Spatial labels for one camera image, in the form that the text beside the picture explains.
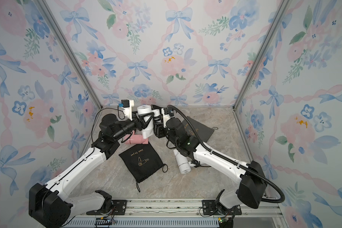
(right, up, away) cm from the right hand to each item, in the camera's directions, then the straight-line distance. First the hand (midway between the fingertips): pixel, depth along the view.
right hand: (152, 117), depth 75 cm
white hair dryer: (+18, -28, +8) cm, 34 cm away
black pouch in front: (-9, -28, +15) cm, 33 cm away
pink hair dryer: (-7, -11, -6) cm, 14 cm away
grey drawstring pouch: (+34, -10, +27) cm, 45 cm away
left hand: (0, +2, -7) cm, 7 cm away
